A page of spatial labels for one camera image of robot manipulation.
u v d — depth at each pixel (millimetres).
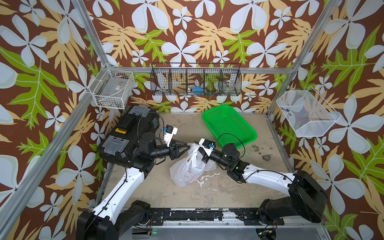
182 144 715
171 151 617
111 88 862
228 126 1117
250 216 745
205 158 668
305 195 427
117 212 430
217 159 659
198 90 958
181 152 663
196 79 985
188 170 705
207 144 606
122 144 808
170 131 630
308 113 825
